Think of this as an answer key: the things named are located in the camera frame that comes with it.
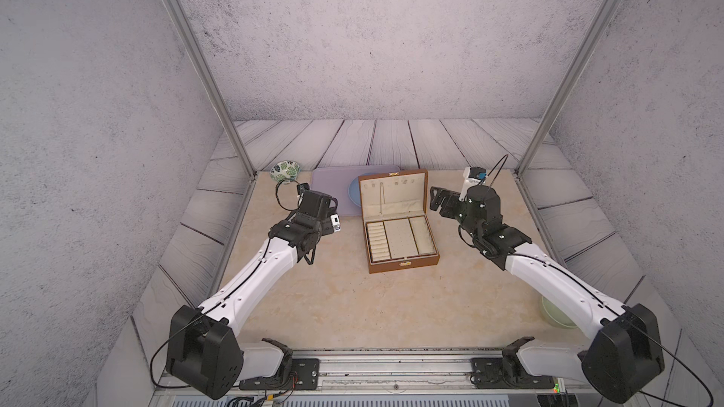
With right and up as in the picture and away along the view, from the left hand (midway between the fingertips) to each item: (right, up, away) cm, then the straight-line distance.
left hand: (324, 218), depth 84 cm
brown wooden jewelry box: (+22, +1, +16) cm, 28 cm away
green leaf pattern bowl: (-22, +17, +36) cm, 45 cm away
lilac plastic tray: (-1, +12, +37) cm, 39 cm away
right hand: (+35, +8, -4) cm, 36 cm away
